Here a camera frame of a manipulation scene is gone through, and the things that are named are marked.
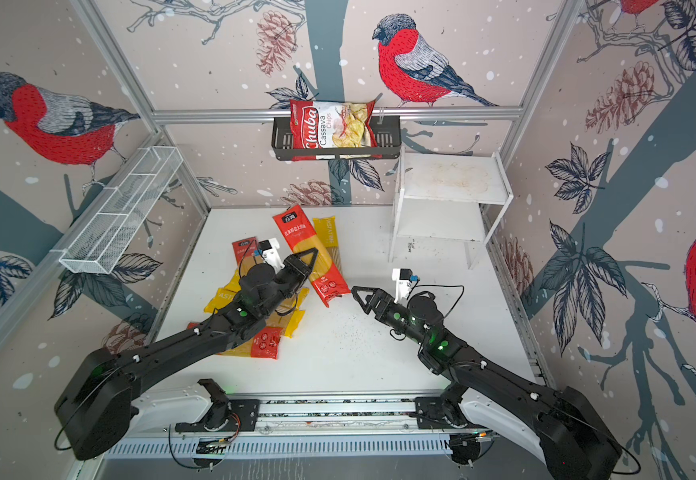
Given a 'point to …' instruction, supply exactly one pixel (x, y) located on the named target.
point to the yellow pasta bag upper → (232, 289)
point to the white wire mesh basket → (114, 217)
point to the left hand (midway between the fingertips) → (318, 251)
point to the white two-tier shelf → (450, 196)
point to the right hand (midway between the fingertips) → (353, 301)
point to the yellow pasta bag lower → (289, 317)
